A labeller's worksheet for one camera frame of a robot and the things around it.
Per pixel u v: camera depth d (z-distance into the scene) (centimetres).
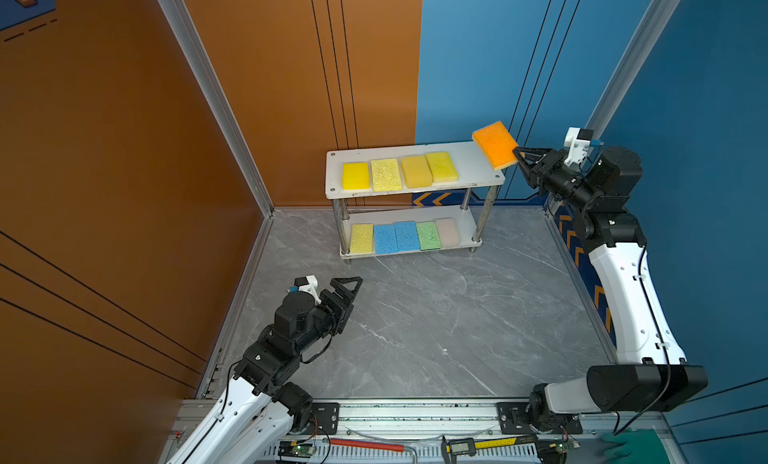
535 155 61
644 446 68
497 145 64
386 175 79
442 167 81
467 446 69
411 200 124
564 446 70
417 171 81
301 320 52
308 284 67
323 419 74
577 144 58
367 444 71
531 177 59
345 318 62
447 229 105
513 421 72
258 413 48
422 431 73
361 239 102
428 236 101
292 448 71
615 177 45
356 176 78
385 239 100
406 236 102
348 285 65
